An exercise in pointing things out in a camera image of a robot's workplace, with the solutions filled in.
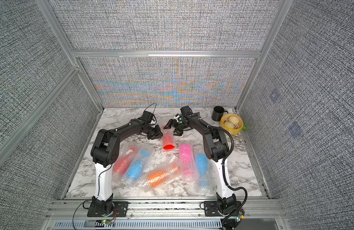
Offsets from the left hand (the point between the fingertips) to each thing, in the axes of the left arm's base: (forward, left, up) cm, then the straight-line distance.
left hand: (166, 134), depth 98 cm
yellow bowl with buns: (+7, -48, 0) cm, 48 cm away
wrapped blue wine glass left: (-22, +16, +3) cm, 27 cm away
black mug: (+16, -39, +2) cm, 42 cm away
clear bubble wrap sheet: (-8, -2, +4) cm, 9 cm away
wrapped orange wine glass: (-30, +5, +3) cm, 30 cm away
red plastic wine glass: (-7, -2, +4) cm, 8 cm away
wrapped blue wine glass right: (-29, -21, +3) cm, 36 cm away
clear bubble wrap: (-9, -7, -1) cm, 12 cm away
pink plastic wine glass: (-21, -12, +3) cm, 25 cm away
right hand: (+3, -1, +4) cm, 5 cm away
